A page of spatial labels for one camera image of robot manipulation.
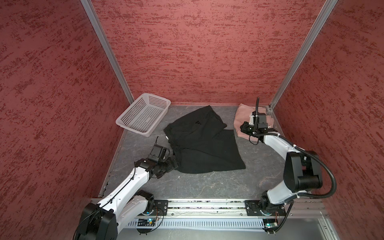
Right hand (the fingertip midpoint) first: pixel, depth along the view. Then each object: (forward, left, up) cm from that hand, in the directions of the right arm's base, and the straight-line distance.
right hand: (239, 129), depth 93 cm
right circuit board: (-49, -7, -11) cm, 51 cm away
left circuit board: (-47, +52, -10) cm, 71 cm away
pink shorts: (+18, -8, -8) cm, 21 cm away
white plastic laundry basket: (+23, +67, -9) cm, 72 cm away
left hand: (-23, +42, -6) cm, 48 cm away
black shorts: (-5, +25, -10) cm, 27 cm away
